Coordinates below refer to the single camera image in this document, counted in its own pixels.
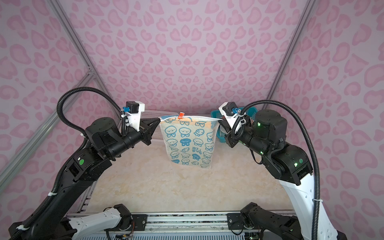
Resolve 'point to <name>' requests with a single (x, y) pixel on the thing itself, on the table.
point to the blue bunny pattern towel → (190, 140)
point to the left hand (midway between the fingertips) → (161, 119)
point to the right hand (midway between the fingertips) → (221, 117)
